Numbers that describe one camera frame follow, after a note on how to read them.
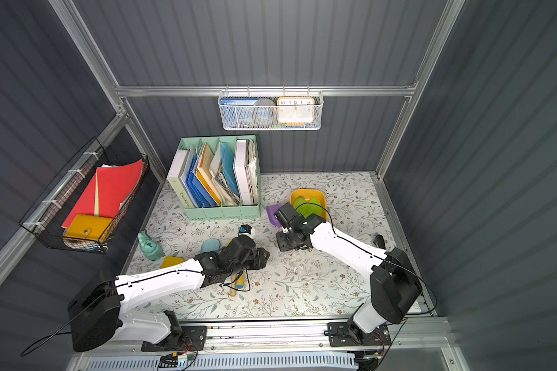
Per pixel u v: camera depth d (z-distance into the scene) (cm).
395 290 43
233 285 69
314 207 105
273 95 89
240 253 63
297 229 58
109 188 73
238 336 75
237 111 92
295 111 89
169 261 91
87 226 65
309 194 108
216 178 91
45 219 61
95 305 45
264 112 89
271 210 89
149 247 85
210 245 96
